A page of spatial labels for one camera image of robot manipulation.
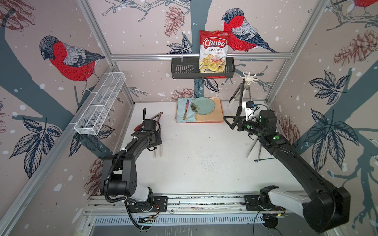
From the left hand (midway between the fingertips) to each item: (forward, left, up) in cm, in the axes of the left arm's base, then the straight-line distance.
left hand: (158, 137), depth 92 cm
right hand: (0, -41, +22) cm, 46 cm away
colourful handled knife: (+22, -16, -6) cm, 27 cm away
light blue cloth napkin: (+33, -12, -6) cm, 36 cm away
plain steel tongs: (+14, -52, +30) cm, 62 cm away
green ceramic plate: (+34, -33, -6) cm, 48 cm away
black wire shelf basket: (+47, -19, +20) cm, 55 cm away
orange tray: (+24, -41, -6) cm, 48 cm away
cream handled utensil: (-13, -51, +20) cm, 56 cm away
